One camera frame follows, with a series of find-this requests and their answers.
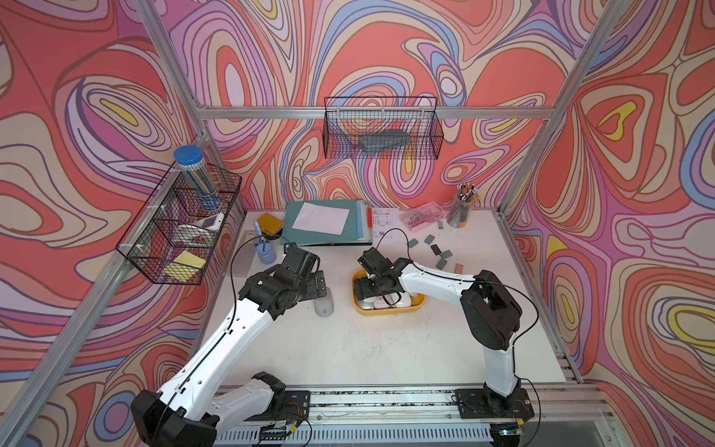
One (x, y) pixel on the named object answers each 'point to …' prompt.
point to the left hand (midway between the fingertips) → (310, 284)
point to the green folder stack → (357, 228)
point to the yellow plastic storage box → (417, 302)
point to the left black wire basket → (171, 239)
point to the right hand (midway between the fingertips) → (369, 295)
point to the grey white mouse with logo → (325, 305)
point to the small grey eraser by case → (440, 225)
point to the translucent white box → (244, 255)
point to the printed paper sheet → (384, 220)
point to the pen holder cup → (466, 196)
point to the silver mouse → (366, 305)
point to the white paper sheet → (321, 218)
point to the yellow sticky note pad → (185, 266)
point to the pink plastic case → (417, 217)
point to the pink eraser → (459, 269)
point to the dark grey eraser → (435, 248)
